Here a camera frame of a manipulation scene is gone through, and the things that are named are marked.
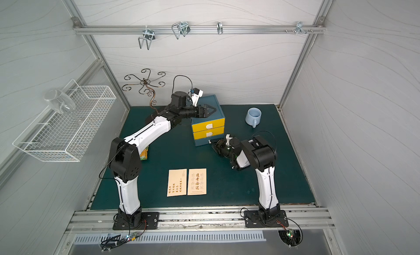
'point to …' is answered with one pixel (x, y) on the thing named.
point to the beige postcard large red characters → (197, 181)
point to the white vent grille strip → (178, 236)
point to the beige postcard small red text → (177, 183)
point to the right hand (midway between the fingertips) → (210, 141)
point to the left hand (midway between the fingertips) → (212, 111)
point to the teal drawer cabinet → (213, 100)
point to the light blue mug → (253, 116)
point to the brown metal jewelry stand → (146, 83)
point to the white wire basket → (55, 137)
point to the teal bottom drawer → (205, 140)
